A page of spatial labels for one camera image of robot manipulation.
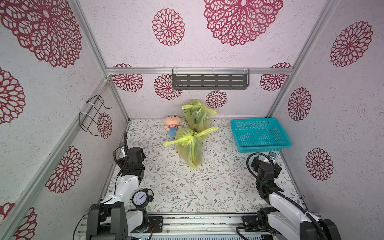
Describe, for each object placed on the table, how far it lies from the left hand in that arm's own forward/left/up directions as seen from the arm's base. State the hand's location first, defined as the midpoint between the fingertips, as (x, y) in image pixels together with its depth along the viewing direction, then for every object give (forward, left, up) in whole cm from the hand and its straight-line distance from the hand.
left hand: (130, 154), depth 86 cm
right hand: (-3, -78, 0) cm, 78 cm away
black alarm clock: (-22, -9, -9) cm, 25 cm away
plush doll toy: (+28, -22, -6) cm, 36 cm away
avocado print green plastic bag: (+24, -40, +7) cm, 47 cm away
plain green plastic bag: (+2, -35, +7) cm, 36 cm away
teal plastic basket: (+24, -86, -14) cm, 91 cm away
